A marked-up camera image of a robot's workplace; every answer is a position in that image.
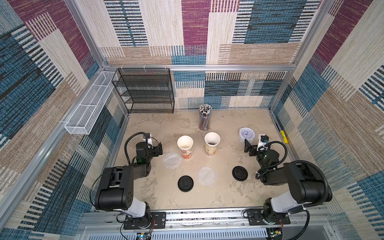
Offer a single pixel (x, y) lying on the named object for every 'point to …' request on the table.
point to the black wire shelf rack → (145, 89)
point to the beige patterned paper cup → (211, 140)
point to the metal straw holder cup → (204, 117)
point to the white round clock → (246, 133)
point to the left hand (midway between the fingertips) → (153, 143)
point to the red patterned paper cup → (185, 143)
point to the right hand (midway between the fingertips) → (254, 140)
